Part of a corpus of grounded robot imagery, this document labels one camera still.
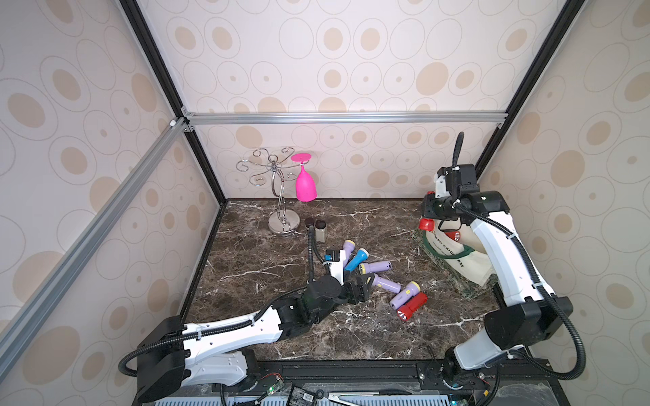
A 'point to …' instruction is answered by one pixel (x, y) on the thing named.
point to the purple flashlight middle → (386, 284)
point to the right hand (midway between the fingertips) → (437, 206)
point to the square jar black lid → (320, 226)
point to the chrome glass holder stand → (282, 222)
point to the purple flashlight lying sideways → (365, 268)
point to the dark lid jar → (309, 222)
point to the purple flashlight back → (349, 247)
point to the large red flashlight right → (412, 306)
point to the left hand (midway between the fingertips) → (373, 278)
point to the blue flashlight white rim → (361, 255)
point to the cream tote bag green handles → (459, 242)
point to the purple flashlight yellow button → (413, 289)
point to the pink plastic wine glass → (305, 185)
